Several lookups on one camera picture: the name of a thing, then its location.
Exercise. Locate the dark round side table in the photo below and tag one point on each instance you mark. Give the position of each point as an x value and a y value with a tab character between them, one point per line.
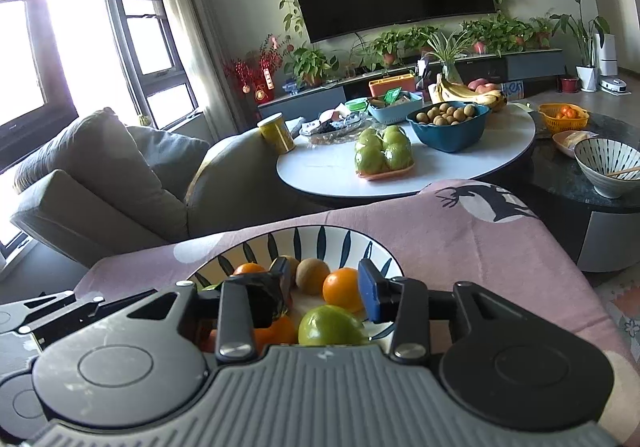
599	234

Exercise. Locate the red berry decoration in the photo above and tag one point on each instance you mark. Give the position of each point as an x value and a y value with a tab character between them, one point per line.
254	74

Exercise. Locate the red apple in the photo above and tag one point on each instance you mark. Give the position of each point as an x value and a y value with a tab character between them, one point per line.
207	342

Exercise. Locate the yellow tin can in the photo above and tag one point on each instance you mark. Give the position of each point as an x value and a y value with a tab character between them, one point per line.
276	133

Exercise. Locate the potted green plant left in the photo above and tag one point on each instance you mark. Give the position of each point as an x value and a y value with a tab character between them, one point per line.
310	66

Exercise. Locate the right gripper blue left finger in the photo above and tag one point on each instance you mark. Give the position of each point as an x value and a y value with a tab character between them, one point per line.
259	294

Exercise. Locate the large orange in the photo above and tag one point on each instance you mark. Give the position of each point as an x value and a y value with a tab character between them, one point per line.
282	331

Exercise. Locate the grey sofa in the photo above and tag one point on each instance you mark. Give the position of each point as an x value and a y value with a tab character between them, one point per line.
100	188

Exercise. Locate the window frame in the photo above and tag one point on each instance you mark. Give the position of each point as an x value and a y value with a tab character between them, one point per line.
65	59

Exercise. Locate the large striped white bowl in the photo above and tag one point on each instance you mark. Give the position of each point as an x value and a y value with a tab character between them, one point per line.
336	246

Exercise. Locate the tray of green apples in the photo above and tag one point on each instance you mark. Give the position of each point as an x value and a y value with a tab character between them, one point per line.
384	153

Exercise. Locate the dark tv cabinet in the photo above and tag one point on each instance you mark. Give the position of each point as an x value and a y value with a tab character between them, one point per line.
537	70

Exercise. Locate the spider plant in vase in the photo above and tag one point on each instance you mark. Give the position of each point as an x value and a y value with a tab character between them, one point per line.
446	49

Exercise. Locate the glass plate of snacks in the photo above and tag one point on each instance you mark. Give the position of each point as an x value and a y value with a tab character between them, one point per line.
333	125

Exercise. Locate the orange basket of tangerines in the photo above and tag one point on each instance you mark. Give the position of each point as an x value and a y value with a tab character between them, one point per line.
559	117

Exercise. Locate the small striped bowl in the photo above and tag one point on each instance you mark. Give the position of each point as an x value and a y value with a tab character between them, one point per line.
598	156

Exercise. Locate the light blue snack tray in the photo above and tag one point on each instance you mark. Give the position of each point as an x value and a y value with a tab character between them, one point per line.
397	112

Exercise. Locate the banana bunch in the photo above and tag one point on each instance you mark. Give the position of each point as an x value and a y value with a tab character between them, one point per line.
445	91

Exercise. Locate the white round coffee table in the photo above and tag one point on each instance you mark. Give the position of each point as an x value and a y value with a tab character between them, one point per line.
330	170

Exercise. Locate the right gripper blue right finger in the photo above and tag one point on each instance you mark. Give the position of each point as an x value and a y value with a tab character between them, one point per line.
388	300

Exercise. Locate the robot vacuum dock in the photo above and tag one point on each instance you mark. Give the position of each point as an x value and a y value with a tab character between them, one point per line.
614	85

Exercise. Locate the brown kiwi right group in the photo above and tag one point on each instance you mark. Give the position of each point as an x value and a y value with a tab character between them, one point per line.
310	275

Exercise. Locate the small orange behind mango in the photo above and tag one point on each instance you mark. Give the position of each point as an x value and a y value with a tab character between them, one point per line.
340	289

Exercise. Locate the green mango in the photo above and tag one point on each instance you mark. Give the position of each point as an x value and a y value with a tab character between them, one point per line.
329	325

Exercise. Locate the orange box on cabinet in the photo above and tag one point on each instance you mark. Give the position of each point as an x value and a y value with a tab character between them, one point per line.
378	88

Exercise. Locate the wooden spoon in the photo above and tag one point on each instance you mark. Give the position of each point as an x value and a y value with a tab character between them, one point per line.
623	172

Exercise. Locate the white air purifier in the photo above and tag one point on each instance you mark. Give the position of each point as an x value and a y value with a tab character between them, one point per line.
606	55

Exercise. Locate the small red pot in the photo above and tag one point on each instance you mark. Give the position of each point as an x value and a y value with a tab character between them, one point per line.
570	85

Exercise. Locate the small orange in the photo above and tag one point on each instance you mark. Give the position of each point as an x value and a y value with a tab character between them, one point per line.
248	268
340	289

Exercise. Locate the pink polka dot tablecloth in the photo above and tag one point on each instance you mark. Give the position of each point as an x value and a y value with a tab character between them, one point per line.
439	243

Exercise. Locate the blue bowl of kiwis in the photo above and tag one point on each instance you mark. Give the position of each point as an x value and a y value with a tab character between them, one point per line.
450	126

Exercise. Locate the tall plant white pot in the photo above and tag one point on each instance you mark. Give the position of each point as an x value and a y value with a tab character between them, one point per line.
588	35

